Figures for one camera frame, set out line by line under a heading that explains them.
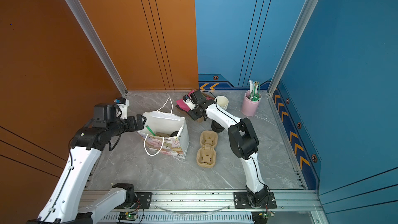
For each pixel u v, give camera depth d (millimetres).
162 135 910
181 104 1052
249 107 1029
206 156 858
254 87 942
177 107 1056
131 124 620
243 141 546
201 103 736
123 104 616
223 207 729
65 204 373
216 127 955
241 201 725
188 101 856
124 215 707
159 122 800
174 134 806
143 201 743
